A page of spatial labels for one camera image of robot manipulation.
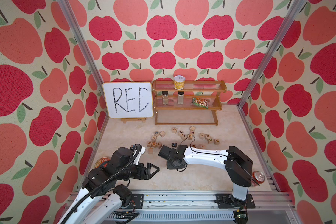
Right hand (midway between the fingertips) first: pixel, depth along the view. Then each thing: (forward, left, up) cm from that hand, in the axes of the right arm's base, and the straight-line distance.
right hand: (171, 168), depth 84 cm
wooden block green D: (+22, -25, 0) cm, 33 cm away
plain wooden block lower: (+11, +15, -2) cm, 19 cm away
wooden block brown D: (+22, -30, -1) cm, 37 cm away
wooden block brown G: (+17, -14, 0) cm, 22 cm away
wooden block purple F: (+28, -13, -1) cm, 31 cm away
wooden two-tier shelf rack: (+63, -17, +5) cm, 65 cm away
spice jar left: (+41, +8, +19) cm, 46 cm away
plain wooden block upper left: (+24, +9, -1) cm, 26 cm away
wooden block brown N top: (+28, 0, 0) cm, 28 cm away
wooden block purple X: (+26, -5, 0) cm, 26 cm away
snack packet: (+41, -17, +18) cm, 48 cm away
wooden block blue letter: (+23, +13, +1) cm, 27 cm away
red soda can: (-4, -46, +7) cm, 47 cm away
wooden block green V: (+20, +14, 0) cm, 25 cm away
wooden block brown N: (+26, -24, 0) cm, 35 cm away
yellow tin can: (+44, -1, +31) cm, 54 cm away
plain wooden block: (+32, -14, -2) cm, 35 cm away
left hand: (-10, +8, +19) cm, 23 cm away
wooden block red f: (+17, -20, 0) cm, 26 cm away
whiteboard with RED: (+41, +35, +16) cm, 56 cm away
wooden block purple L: (+23, -7, 0) cm, 24 cm away
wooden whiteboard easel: (+33, +39, +2) cm, 51 cm away
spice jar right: (+43, -3, +20) cm, 47 cm away
